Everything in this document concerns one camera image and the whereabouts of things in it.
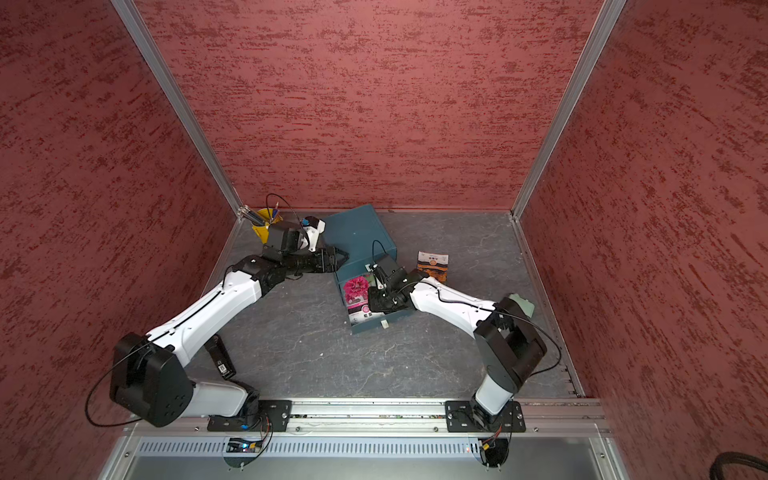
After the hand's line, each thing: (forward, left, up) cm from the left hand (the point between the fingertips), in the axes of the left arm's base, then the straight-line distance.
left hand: (337, 263), depth 82 cm
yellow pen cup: (+27, +30, -9) cm, 41 cm away
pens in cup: (+22, +33, -3) cm, 40 cm away
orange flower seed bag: (+12, -31, -19) cm, 38 cm away
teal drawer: (-1, 0, -8) cm, 8 cm away
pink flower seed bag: (-4, -5, -10) cm, 12 cm away
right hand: (-8, -10, -12) cm, 18 cm away
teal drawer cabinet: (+9, -6, +2) cm, 11 cm away
